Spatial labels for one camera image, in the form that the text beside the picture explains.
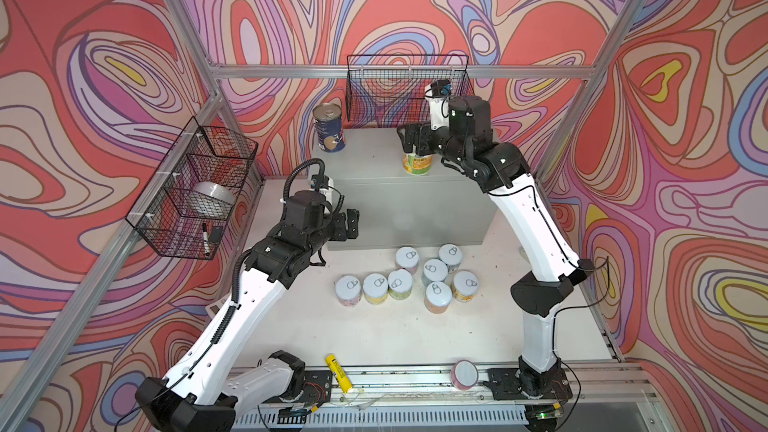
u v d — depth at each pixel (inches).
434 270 34.7
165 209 27.3
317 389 28.5
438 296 33.1
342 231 24.7
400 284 33.8
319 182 22.8
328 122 28.3
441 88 21.8
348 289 33.2
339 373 29.0
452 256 35.8
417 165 27.8
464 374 28.5
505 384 28.9
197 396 14.5
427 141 23.7
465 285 33.8
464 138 19.2
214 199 27.7
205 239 28.4
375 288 33.2
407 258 35.8
